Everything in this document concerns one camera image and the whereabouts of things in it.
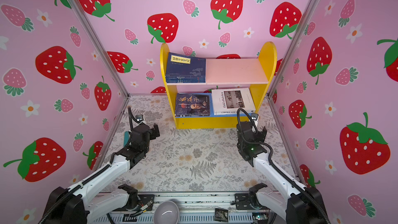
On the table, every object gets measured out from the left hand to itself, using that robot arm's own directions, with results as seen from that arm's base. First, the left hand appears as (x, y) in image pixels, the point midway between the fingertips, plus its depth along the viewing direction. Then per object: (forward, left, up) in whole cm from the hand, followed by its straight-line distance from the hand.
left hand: (147, 125), depth 83 cm
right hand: (-1, -58, +2) cm, 58 cm away
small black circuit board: (-39, -40, -14) cm, 57 cm away
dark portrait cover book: (+15, -24, 0) cm, 28 cm away
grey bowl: (-38, -14, -16) cm, 44 cm away
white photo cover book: (+17, -46, +1) cm, 49 cm away
